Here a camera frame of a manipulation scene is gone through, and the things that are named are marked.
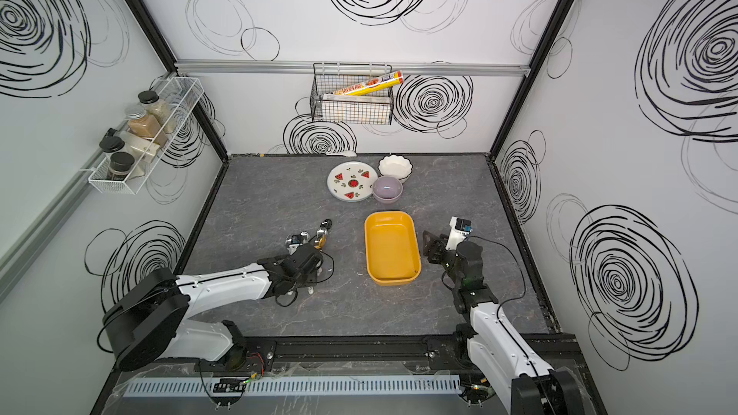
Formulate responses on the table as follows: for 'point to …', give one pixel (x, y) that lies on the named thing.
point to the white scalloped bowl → (396, 166)
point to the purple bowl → (387, 189)
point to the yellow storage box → (392, 247)
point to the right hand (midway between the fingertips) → (433, 235)
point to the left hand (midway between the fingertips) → (311, 273)
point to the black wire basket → (376, 108)
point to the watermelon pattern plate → (352, 182)
